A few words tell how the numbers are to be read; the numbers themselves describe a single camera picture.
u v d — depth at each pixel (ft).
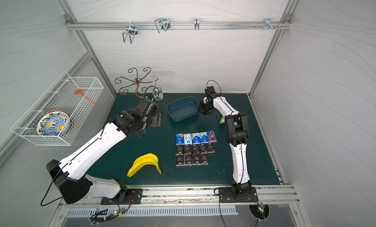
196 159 2.76
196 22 2.35
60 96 2.30
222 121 3.25
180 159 2.76
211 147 2.91
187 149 2.90
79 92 2.57
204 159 2.76
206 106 2.89
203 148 2.90
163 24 2.50
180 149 2.89
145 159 2.64
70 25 2.51
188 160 2.76
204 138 3.05
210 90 2.80
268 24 2.51
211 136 3.05
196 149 2.90
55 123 2.05
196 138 3.05
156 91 3.15
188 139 3.04
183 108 3.66
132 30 2.57
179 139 3.04
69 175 1.27
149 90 3.17
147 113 1.80
